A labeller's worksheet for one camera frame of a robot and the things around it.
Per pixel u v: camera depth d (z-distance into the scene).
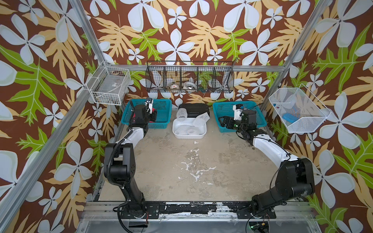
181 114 1.08
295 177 0.44
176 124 1.06
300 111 0.82
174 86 0.96
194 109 1.16
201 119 0.99
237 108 0.77
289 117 0.82
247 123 0.68
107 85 0.86
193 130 1.01
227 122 0.78
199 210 0.75
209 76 0.97
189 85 0.98
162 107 1.19
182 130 0.99
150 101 0.80
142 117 0.73
